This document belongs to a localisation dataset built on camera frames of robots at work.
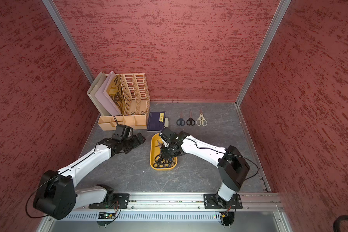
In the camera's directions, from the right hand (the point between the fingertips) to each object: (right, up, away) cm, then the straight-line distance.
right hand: (166, 158), depth 81 cm
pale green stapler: (-2, +20, +25) cm, 32 cm away
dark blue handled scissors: (+9, +20, +29) cm, 36 cm away
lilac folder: (-41, +35, +8) cm, 54 cm away
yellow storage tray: (-8, +5, +15) cm, 17 cm away
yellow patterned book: (-37, +40, +18) cm, 58 cm away
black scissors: (-4, -4, +6) cm, 8 cm away
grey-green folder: (-45, +47, +10) cm, 66 cm away
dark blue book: (-10, +20, +27) cm, 35 cm away
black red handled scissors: (+17, +20, +29) cm, 39 cm away
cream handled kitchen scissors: (+25, +21, +28) cm, 43 cm away
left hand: (-17, +7, +5) cm, 19 cm away
